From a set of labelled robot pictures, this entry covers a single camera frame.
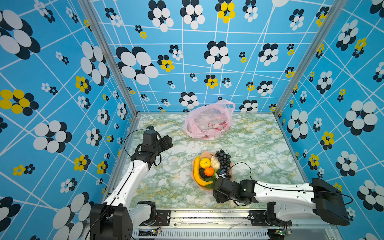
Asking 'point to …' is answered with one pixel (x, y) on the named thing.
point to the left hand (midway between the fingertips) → (167, 140)
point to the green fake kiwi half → (214, 175)
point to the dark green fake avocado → (201, 172)
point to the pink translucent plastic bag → (209, 121)
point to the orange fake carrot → (209, 171)
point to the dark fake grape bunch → (225, 162)
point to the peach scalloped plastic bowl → (231, 171)
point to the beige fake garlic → (215, 162)
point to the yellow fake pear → (204, 162)
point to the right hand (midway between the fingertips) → (218, 193)
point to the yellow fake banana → (197, 175)
